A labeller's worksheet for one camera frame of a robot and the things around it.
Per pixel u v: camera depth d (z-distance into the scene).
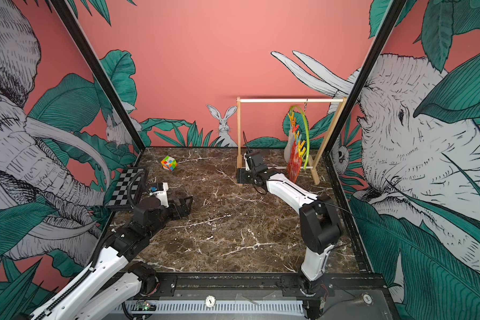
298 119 1.10
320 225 0.48
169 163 1.07
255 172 0.70
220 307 0.70
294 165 0.92
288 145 1.04
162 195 0.67
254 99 0.76
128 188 0.98
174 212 0.67
